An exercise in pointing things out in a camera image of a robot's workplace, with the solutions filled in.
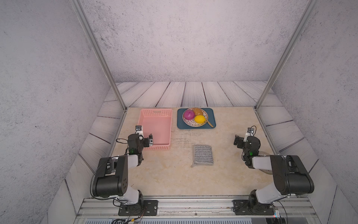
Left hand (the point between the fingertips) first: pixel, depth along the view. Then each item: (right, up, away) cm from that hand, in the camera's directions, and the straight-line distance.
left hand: (145, 133), depth 94 cm
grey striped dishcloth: (+38, -13, -3) cm, 40 cm away
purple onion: (+30, +13, +14) cm, 35 cm away
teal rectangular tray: (+48, +14, +21) cm, 55 cm away
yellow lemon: (+38, +10, +14) cm, 41 cm away
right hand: (+66, -1, -1) cm, 66 cm away
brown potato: (+37, +16, +18) cm, 44 cm away
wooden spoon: (+46, +6, +16) cm, 49 cm away
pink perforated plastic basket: (+6, +7, +15) cm, 17 cm away
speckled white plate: (+32, +7, +16) cm, 36 cm away
